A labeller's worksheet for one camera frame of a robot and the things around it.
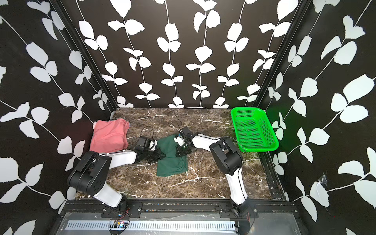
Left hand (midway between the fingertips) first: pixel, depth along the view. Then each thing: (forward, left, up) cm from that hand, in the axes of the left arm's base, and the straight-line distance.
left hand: (166, 153), depth 92 cm
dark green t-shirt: (-8, -3, +1) cm, 9 cm away
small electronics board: (-36, +20, -2) cm, 42 cm away
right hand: (+1, -6, -1) cm, 6 cm away
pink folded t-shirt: (+14, +39, +2) cm, 41 cm away
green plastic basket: (+17, -64, -3) cm, 66 cm away
